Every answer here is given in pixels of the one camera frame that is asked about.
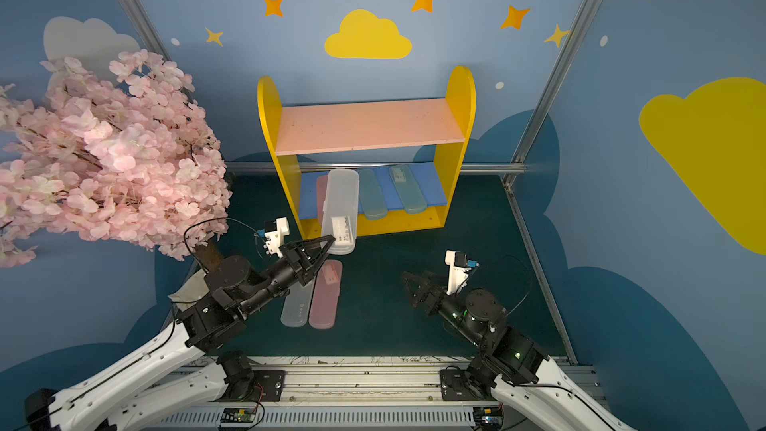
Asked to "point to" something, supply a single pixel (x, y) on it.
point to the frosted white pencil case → (297, 304)
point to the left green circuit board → (238, 414)
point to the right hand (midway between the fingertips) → (418, 271)
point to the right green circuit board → (489, 417)
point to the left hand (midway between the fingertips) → (333, 237)
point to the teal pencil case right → (408, 192)
